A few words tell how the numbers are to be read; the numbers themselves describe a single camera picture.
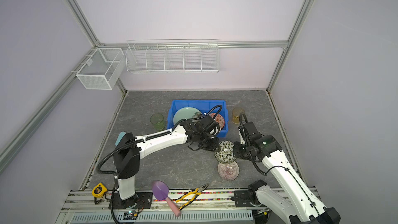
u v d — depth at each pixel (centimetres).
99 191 75
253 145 51
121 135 96
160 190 78
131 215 72
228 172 81
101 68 96
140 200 74
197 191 75
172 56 100
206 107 106
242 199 74
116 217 70
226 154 79
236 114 99
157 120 102
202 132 67
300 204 39
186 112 102
